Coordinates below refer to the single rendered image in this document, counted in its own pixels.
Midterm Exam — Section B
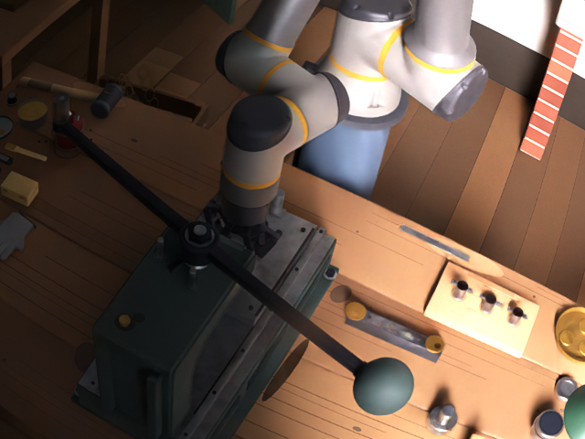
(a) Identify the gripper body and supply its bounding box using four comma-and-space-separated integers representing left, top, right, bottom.
219, 198, 276, 235

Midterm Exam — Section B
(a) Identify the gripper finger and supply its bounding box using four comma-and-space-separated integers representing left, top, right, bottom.
202, 204, 229, 237
244, 222, 282, 258

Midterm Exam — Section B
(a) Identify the grey steel bolster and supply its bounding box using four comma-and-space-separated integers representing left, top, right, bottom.
178, 213, 337, 439

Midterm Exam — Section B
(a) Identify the black fly bar with balls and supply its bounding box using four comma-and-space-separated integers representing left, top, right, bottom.
50, 93, 416, 416

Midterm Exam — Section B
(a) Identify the dark green fly press body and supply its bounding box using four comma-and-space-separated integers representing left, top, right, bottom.
71, 214, 340, 439

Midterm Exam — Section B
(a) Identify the wooden tray with brass rings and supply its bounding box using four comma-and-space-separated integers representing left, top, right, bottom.
98, 71, 207, 125

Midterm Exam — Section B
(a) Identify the tan wooden medal board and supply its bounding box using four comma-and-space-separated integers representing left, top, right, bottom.
423, 261, 541, 359

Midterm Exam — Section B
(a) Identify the brass round dish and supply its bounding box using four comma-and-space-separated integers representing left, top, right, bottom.
554, 306, 585, 368

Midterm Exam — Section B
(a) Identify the steel ruler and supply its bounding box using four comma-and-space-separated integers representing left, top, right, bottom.
399, 223, 472, 263

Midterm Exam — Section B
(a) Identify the yellow block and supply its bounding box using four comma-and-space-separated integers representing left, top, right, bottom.
0, 170, 40, 208

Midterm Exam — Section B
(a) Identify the yellow brush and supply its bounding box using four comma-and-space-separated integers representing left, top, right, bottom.
4, 142, 48, 163

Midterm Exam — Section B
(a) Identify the yellow lidded round tin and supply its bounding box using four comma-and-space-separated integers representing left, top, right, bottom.
16, 98, 50, 130

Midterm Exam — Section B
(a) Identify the steel bolt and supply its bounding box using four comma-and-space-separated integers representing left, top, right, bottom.
427, 403, 458, 434

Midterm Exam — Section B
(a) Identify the grey round tin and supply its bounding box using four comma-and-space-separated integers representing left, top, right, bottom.
554, 375, 580, 403

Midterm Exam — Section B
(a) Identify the dark blue round tin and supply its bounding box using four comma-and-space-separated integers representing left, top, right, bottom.
530, 409, 566, 439

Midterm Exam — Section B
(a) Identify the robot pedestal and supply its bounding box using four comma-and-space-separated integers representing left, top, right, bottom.
295, 116, 393, 200

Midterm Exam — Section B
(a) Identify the dark grey blank rail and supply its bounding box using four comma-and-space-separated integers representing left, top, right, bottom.
344, 302, 447, 363

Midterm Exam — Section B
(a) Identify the wooden handled black hammer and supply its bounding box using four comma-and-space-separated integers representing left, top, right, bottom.
17, 76, 125, 121

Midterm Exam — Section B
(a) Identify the wooden bench frame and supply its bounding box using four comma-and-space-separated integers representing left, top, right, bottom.
0, 0, 112, 89

